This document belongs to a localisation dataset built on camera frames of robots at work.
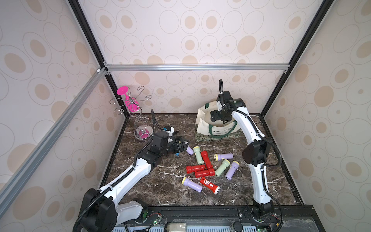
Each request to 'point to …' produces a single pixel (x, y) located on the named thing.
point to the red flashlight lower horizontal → (203, 173)
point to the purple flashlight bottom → (188, 182)
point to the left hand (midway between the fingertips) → (188, 142)
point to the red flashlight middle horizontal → (190, 169)
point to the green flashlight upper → (197, 152)
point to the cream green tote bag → (206, 131)
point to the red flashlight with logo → (215, 189)
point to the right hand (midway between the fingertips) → (223, 117)
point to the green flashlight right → (225, 164)
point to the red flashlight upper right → (206, 159)
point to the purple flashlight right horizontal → (218, 157)
